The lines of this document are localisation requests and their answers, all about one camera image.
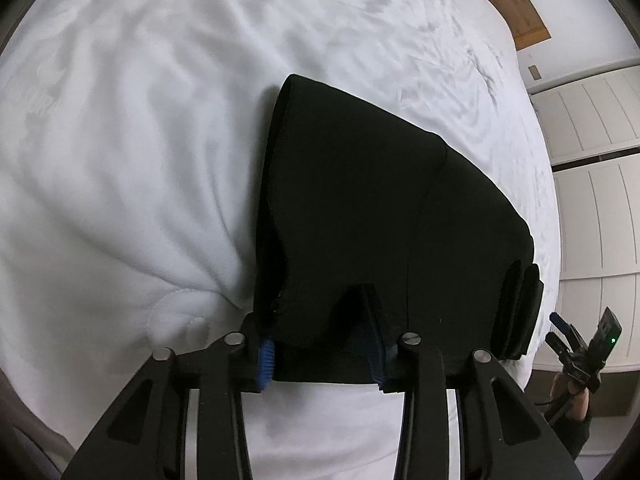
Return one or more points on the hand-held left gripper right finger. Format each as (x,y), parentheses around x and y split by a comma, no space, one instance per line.
(381,370)

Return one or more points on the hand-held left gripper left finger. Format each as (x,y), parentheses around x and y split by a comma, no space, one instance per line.
(266,360)

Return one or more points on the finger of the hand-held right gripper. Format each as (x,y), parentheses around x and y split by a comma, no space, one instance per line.
(560,322)
(555,344)

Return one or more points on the black pants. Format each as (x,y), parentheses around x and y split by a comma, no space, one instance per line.
(375,185)

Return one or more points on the person's right forearm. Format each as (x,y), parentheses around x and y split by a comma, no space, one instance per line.
(575,435)

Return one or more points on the person's right hand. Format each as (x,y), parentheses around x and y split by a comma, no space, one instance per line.
(575,400)

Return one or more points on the white wardrobe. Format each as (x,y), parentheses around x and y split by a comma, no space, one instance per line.
(590,210)

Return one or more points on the white bed duvet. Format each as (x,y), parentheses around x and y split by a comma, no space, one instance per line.
(125,160)

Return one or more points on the wooden headboard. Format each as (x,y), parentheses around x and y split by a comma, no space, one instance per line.
(515,5)

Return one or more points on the wall switch plate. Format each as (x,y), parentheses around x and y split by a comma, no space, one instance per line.
(534,71)

